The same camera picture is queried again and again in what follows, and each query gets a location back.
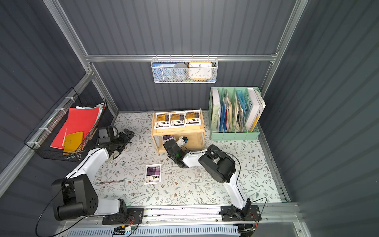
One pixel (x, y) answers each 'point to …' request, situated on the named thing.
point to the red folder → (80, 119)
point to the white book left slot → (215, 109)
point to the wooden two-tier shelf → (195, 134)
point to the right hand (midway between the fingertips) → (166, 139)
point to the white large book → (256, 104)
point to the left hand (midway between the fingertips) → (127, 136)
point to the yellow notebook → (72, 141)
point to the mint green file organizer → (234, 113)
